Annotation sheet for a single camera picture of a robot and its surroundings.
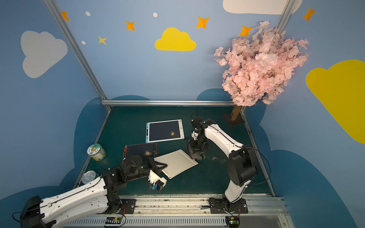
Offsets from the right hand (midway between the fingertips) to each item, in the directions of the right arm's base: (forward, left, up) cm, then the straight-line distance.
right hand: (196, 150), depth 85 cm
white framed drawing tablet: (-6, +11, -6) cm, 14 cm away
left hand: (-10, +16, +9) cm, 21 cm away
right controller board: (-33, -20, -13) cm, 41 cm away
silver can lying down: (-19, +60, -3) cm, 63 cm away
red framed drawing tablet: (+3, +34, -9) cm, 36 cm away
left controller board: (-37, +43, -12) cm, 58 cm away
